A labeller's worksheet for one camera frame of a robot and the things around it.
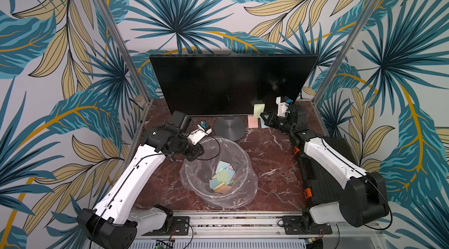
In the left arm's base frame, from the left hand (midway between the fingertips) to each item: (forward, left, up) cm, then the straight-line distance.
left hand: (197, 152), depth 71 cm
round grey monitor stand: (+28, -14, -22) cm, 38 cm away
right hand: (+20, -28, +2) cm, 34 cm away
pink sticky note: (+21, -26, -8) cm, 34 cm away
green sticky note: (+23, -27, +1) cm, 36 cm away
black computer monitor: (+44, -13, -2) cm, 46 cm away
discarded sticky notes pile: (-6, -11, -12) cm, 18 cm away
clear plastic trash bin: (-8, 0, -4) cm, 9 cm away
